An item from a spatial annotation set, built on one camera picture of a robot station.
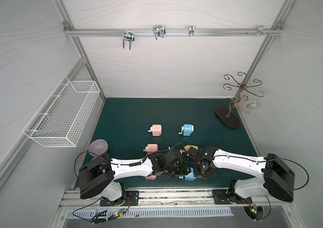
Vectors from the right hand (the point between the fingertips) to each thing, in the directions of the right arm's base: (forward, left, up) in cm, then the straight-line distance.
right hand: (197, 175), depth 80 cm
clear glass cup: (+37, -34, +19) cm, 54 cm away
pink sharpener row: (+13, +28, +6) cm, 31 cm away
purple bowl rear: (+14, +63, +2) cm, 65 cm away
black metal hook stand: (+42, -30, -2) cm, 52 cm away
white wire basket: (+14, +71, +31) cm, 79 cm away
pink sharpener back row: (+26, +26, +6) cm, 37 cm away
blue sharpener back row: (+28, +5, +6) cm, 29 cm away
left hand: (-1, +6, +6) cm, 9 cm away
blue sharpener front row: (-2, +5, +5) cm, 8 cm away
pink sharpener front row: (-3, +26, +1) cm, 27 cm away
